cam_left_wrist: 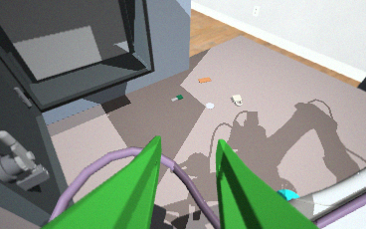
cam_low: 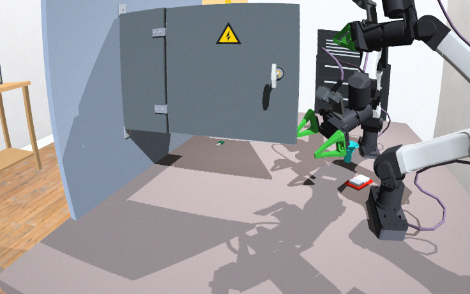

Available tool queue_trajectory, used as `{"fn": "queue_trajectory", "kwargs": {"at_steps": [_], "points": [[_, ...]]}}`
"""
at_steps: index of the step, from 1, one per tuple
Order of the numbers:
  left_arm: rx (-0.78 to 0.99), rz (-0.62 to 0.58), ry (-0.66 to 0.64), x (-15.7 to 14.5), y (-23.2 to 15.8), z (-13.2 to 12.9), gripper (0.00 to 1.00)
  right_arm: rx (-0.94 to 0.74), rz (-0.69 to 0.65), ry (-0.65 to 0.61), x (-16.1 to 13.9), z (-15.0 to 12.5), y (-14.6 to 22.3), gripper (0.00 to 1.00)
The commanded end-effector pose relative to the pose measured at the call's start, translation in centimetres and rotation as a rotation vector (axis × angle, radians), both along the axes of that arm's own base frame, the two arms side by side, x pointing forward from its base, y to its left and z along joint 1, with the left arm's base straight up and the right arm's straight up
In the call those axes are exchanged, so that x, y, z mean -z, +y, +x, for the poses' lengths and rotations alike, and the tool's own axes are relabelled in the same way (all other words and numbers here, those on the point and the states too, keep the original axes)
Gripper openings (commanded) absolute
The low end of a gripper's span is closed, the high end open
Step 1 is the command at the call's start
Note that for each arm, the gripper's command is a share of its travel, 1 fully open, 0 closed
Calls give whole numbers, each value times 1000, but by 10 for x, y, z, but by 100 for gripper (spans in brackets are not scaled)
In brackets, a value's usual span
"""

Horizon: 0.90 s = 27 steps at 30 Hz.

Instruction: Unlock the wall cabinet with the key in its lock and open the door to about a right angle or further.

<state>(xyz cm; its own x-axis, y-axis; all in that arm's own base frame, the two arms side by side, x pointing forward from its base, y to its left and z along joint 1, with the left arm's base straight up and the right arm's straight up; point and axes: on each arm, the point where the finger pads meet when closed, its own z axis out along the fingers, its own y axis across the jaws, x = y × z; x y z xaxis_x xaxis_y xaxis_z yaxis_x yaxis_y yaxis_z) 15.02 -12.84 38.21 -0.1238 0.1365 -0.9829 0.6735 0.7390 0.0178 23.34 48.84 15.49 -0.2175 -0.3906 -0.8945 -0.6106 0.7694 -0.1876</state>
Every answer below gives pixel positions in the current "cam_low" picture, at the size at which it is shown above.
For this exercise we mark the grey metal cabinet door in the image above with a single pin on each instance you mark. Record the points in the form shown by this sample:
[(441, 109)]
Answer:
[(221, 59)]

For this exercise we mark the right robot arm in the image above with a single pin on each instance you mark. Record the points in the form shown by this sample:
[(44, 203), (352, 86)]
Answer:
[(367, 107)]

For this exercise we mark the cyan funnel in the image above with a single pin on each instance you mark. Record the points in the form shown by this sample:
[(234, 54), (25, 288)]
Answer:
[(348, 156)]

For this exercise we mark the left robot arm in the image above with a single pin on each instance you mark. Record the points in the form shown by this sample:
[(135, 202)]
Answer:
[(392, 165)]

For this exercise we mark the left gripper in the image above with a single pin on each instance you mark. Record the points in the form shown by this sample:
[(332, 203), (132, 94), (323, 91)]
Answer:
[(369, 34)]

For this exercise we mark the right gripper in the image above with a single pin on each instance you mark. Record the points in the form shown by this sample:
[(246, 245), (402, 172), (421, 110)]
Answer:
[(336, 125)]

